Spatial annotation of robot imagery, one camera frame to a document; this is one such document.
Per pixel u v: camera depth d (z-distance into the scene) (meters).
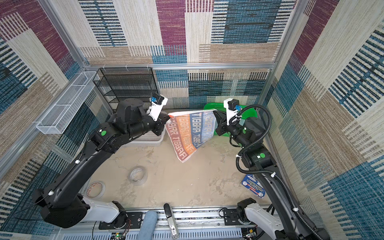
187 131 0.82
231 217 0.73
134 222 0.73
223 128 0.55
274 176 0.43
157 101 0.50
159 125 0.54
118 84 1.05
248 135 0.45
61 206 0.38
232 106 0.49
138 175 0.87
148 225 0.69
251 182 0.83
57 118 0.71
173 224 0.69
